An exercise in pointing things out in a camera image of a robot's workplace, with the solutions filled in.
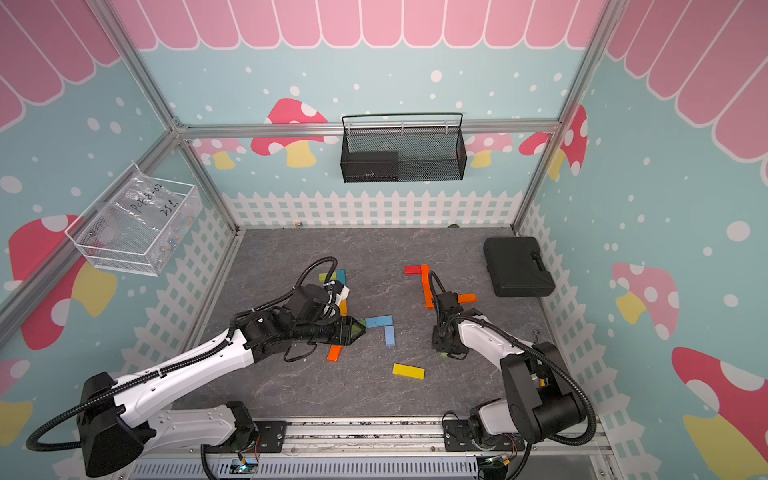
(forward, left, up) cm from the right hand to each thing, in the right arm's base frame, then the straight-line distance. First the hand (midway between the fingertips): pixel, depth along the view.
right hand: (442, 343), depth 90 cm
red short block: (+27, +8, +2) cm, 28 cm away
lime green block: (-6, +1, +7) cm, 9 cm away
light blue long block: (+7, +19, +1) cm, 21 cm away
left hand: (-5, +24, +17) cm, 30 cm away
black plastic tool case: (+24, -28, +5) cm, 37 cm away
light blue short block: (+3, +16, 0) cm, 16 cm away
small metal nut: (+53, +55, 0) cm, 76 cm away
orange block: (+9, +4, +10) cm, 14 cm away
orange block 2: (+15, -10, +1) cm, 18 cm away
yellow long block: (-8, +11, 0) cm, 14 cm away
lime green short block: (+24, +40, +2) cm, 47 cm away
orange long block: (-3, +32, +2) cm, 33 cm away
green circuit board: (-30, +52, -2) cm, 61 cm away
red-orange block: (+27, +3, +1) cm, 28 cm away
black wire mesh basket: (+50, +11, +36) cm, 63 cm away
